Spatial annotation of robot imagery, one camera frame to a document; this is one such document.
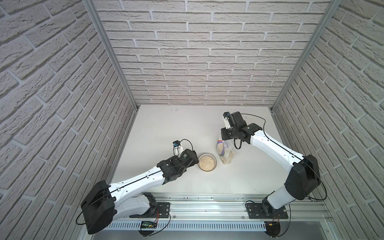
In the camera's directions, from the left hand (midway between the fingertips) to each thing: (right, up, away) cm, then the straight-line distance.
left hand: (191, 152), depth 82 cm
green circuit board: (-20, -33, -11) cm, 41 cm away
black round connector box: (+39, -33, -13) cm, 53 cm away
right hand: (+16, +11, +3) cm, 20 cm away
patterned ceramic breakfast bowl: (+10, -6, +3) cm, 12 cm away
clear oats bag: (+19, +1, +1) cm, 19 cm away
